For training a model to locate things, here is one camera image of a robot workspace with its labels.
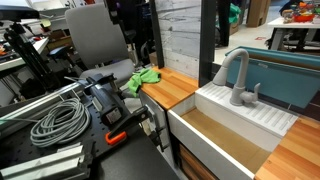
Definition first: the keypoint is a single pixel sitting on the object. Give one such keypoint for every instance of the green cloth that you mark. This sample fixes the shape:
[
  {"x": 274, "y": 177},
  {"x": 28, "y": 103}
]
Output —
[{"x": 143, "y": 78}]

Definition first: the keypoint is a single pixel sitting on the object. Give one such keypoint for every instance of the grey drawer front panel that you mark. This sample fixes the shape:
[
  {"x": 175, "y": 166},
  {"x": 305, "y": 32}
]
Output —
[{"x": 156, "y": 110}]

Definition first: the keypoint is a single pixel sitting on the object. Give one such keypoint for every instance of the black clamp body with label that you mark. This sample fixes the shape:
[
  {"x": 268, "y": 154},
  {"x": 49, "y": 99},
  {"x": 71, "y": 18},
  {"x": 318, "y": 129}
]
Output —
[{"x": 106, "y": 100}]

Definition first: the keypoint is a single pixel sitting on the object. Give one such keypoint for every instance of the grey wood-print backdrop panel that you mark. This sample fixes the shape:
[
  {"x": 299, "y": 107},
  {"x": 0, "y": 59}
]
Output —
[{"x": 180, "y": 33}]

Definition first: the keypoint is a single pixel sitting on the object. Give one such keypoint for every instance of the white sink basin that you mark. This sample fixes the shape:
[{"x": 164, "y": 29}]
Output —
[{"x": 200, "y": 140}]

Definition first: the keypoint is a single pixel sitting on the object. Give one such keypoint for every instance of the grey plastic faucet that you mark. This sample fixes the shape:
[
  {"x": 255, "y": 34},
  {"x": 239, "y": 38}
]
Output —
[{"x": 240, "y": 66}]

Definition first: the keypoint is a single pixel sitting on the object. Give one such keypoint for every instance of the grey office chair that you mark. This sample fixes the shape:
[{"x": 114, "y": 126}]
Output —
[{"x": 93, "y": 33}]

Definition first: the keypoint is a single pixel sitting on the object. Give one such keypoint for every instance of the green bag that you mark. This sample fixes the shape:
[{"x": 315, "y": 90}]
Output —
[{"x": 234, "y": 13}]

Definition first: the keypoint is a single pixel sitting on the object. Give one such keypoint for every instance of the teal plastic bin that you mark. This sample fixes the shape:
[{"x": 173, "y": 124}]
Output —
[{"x": 276, "y": 80}]

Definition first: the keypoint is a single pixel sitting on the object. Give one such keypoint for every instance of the brown cardboard box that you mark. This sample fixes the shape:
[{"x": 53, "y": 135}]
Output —
[{"x": 257, "y": 13}]

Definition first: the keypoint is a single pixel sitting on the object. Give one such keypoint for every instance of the black tripod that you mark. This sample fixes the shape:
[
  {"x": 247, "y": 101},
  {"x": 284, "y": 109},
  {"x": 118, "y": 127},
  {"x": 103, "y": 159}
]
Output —
[{"x": 30, "y": 56}]

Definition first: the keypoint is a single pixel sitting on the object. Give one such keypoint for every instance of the white table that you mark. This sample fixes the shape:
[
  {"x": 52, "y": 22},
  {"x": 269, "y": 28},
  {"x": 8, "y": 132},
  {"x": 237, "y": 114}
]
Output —
[{"x": 283, "y": 23}]

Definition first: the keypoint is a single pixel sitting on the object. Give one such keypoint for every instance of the short aluminium extrusion block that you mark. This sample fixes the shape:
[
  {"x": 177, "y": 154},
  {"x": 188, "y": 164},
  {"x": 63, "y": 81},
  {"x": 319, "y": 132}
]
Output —
[{"x": 40, "y": 163}]

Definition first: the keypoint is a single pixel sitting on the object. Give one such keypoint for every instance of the red bowl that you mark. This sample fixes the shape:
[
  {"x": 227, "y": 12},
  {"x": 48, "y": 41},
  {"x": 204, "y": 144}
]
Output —
[{"x": 304, "y": 17}]

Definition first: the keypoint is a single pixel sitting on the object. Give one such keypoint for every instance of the thin black frame post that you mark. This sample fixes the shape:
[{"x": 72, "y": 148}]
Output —
[{"x": 156, "y": 33}]

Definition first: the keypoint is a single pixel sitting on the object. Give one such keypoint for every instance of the thick black frame post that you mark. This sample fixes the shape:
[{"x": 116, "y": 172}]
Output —
[{"x": 206, "y": 40}]

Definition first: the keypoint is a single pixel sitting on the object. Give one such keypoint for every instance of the long aluminium extrusion rail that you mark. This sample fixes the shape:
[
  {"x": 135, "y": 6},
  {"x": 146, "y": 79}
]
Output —
[{"x": 40, "y": 101}]

